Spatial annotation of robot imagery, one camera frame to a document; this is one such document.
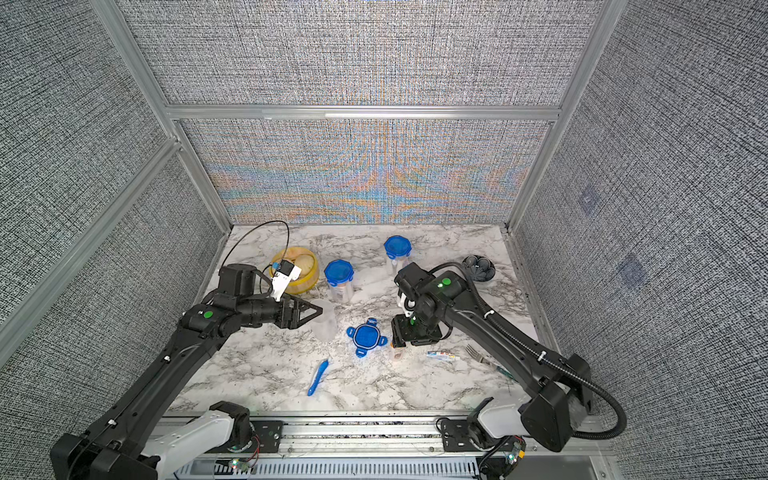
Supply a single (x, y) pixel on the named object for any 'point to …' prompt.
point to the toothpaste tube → (442, 356)
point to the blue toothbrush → (318, 377)
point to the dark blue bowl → (479, 267)
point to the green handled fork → (476, 354)
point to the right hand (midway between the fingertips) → (403, 336)
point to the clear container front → (326, 327)
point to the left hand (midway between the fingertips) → (318, 306)
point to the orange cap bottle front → (397, 353)
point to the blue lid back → (396, 246)
